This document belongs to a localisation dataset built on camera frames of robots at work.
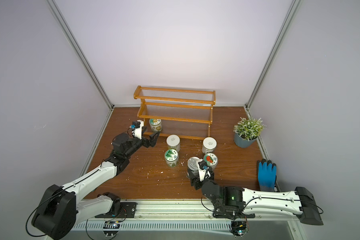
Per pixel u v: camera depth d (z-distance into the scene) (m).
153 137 0.72
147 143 0.72
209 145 0.87
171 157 0.83
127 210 0.73
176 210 0.74
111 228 0.72
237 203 0.53
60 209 0.40
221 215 0.73
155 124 0.97
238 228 0.69
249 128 0.85
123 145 0.61
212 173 0.67
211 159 0.81
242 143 0.92
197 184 0.65
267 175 0.84
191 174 0.67
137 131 0.69
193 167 0.71
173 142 0.89
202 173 0.63
